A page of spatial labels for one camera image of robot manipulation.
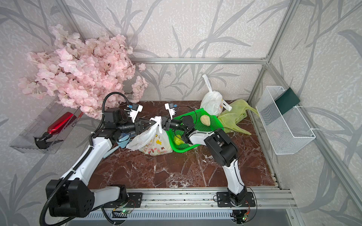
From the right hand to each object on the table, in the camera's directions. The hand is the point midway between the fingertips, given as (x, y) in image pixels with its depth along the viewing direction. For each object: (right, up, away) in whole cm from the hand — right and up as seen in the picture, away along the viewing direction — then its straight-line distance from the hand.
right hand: (152, 121), depth 74 cm
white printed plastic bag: (+36, +13, +27) cm, 47 cm away
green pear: (+12, -14, +17) cm, 25 cm away
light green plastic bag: (+48, 0, +27) cm, 55 cm away
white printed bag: (-1, -11, +4) cm, 12 cm away
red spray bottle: (-43, -8, -15) cm, 46 cm away
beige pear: (+31, -1, +28) cm, 42 cm away
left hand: (0, -1, 0) cm, 1 cm away
